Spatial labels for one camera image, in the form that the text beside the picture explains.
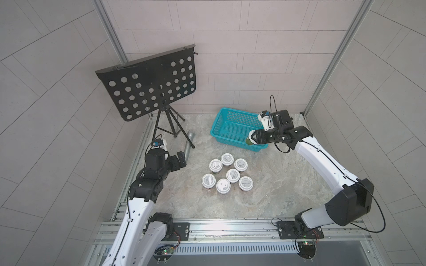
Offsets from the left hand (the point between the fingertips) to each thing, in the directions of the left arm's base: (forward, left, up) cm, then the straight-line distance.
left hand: (178, 153), depth 75 cm
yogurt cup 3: (+1, -30, -12) cm, 33 cm away
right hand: (+9, -36, +2) cm, 38 cm away
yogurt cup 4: (+6, -33, +2) cm, 34 cm away
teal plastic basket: (+30, -27, -17) cm, 44 cm away
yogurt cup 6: (-8, -14, -12) cm, 20 cm away
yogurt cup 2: (+1, -17, -14) cm, 22 cm away
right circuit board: (-35, -56, -19) cm, 68 cm away
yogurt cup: (+4, -23, -12) cm, 26 cm away
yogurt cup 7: (-9, -32, -12) cm, 35 cm away
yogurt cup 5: (-4, -26, -15) cm, 30 cm away
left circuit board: (-36, +3, -16) cm, 39 cm away
